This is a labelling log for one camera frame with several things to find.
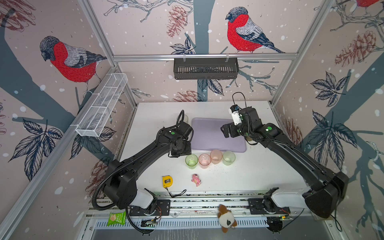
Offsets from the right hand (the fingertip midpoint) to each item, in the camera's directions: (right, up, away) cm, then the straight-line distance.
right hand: (226, 127), depth 78 cm
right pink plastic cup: (-4, -19, +12) cm, 23 cm away
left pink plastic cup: (-11, -21, +12) cm, 27 cm away
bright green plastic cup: (-19, -21, +11) cm, 30 cm away
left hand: (-21, -14, +3) cm, 26 cm away
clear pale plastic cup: (-24, +4, +22) cm, 32 cm away
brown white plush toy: (-2, -42, -9) cm, 43 cm away
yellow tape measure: (-32, -30, +2) cm, 44 cm away
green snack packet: (-54, -43, -8) cm, 69 cm away
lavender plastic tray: (-8, -8, +21) cm, 24 cm away
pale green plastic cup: (+4, -20, +12) cm, 23 cm away
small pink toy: (-16, -29, +3) cm, 33 cm away
